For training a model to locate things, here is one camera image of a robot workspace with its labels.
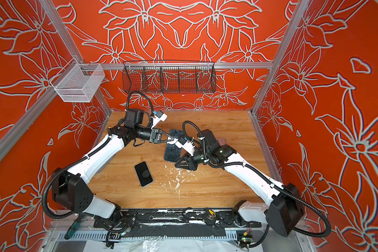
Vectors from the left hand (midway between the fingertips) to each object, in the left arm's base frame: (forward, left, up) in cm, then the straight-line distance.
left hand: (172, 139), depth 68 cm
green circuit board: (-33, -35, -30) cm, 57 cm away
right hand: (-9, -2, -7) cm, 12 cm away
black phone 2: (-5, -1, -3) cm, 6 cm away
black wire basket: (+49, +8, +1) cm, 49 cm away
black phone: (-5, +18, -29) cm, 35 cm away
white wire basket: (+36, +61, +3) cm, 71 cm away
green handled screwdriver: (-33, +44, -28) cm, 61 cm away
